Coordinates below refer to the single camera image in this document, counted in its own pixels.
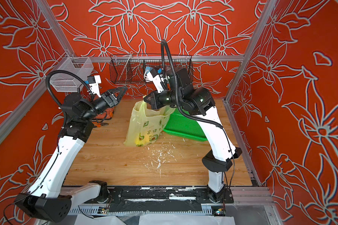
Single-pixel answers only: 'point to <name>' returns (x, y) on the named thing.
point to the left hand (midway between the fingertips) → (124, 89)
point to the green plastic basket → (178, 124)
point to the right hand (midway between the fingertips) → (140, 99)
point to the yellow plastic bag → (146, 124)
